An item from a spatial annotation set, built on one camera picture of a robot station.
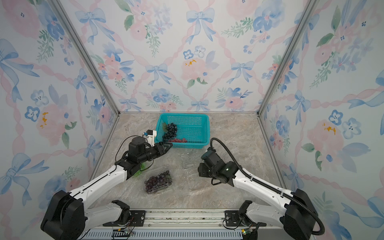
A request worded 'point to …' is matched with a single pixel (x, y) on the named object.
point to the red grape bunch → (178, 140)
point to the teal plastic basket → (194, 127)
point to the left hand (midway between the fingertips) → (172, 144)
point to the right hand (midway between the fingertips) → (196, 163)
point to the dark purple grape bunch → (160, 180)
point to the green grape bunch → (143, 165)
